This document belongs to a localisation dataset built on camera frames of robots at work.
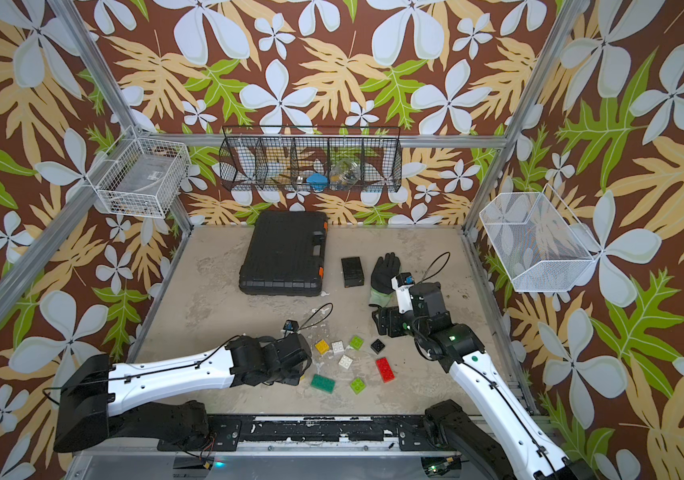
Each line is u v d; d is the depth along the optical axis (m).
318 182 0.93
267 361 0.57
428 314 0.56
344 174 0.97
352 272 1.00
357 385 0.81
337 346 0.87
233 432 0.74
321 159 0.96
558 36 0.71
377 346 0.88
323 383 0.82
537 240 0.81
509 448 0.42
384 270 1.05
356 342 0.89
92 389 0.43
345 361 0.84
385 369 0.84
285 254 1.01
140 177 0.86
